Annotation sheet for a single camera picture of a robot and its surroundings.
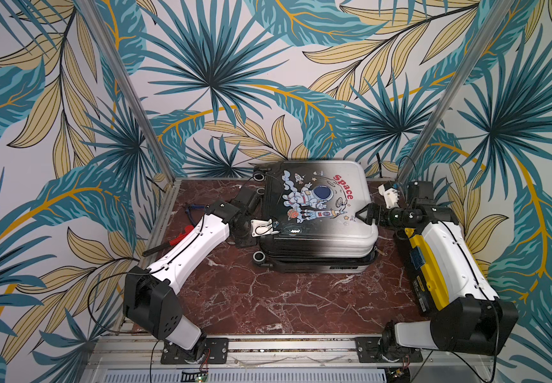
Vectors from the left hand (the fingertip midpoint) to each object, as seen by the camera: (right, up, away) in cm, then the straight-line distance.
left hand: (247, 235), depth 81 cm
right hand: (+41, +7, -1) cm, 41 cm away
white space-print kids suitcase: (+23, +10, +1) cm, 25 cm away
